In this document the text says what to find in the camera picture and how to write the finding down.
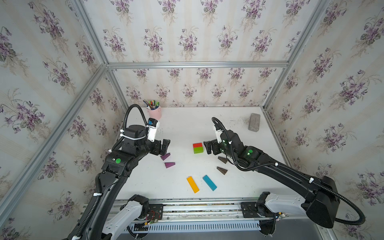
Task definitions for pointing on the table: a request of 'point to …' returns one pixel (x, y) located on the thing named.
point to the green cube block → (198, 150)
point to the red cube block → (197, 145)
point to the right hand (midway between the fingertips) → (213, 140)
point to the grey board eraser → (254, 124)
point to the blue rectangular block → (209, 183)
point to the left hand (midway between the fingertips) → (161, 139)
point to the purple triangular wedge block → (165, 156)
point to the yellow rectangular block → (192, 184)
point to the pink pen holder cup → (156, 113)
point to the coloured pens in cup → (151, 105)
